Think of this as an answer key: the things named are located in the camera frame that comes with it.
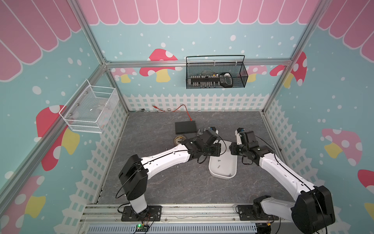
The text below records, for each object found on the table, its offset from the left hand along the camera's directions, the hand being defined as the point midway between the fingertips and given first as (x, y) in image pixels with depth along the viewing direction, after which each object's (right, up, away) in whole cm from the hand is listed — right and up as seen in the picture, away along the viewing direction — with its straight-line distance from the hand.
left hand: (220, 151), depth 79 cm
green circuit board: (-41, -37, -6) cm, 56 cm away
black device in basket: (+6, +42, +11) cm, 44 cm away
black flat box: (-21, +13, +31) cm, 39 cm away
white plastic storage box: (+5, -11, +12) cm, 17 cm away
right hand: (+8, +2, +7) cm, 11 cm away
